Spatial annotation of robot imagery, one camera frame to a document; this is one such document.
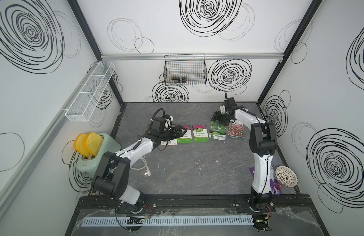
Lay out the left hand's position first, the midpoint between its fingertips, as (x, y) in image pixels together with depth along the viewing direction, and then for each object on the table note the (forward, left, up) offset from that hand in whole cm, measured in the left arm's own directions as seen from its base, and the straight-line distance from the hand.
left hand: (181, 132), depth 87 cm
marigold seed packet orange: (0, +6, -13) cm, 14 cm away
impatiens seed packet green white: (+4, -4, -13) cm, 14 cm away
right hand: (+17, -25, -7) cm, 31 cm away
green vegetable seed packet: (+10, -25, -12) cm, 29 cm away
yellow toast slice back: (-14, +51, +6) cm, 53 cm away
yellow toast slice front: (-11, +46, +4) cm, 48 cm away
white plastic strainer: (-20, -60, -12) cm, 64 cm away
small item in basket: (+26, +4, +19) cm, 32 cm away
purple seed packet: (-27, -50, -9) cm, 58 cm away
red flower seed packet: (+11, -39, -12) cm, 42 cm away
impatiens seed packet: (+8, -13, -13) cm, 20 cm away
